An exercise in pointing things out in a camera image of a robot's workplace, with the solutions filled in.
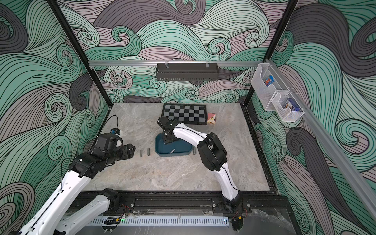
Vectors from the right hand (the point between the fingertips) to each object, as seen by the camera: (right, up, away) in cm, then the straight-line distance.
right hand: (170, 138), depth 94 cm
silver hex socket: (+16, -7, -2) cm, 17 cm away
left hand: (-19, -1, -21) cm, 29 cm away
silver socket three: (-19, -9, -1) cm, 21 cm away
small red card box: (+30, +13, +15) cm, 36 cm away
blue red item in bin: (+58, +35, -11) cm, 69 cm away
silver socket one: (-14, -8, -2) cm, 17 cm away
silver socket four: (+2, -7, -2) cm, 8 cm away
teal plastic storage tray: (+7, -6, -1) cm, 9 cm away
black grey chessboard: (+13, +16, +16) cm, 26 cm away
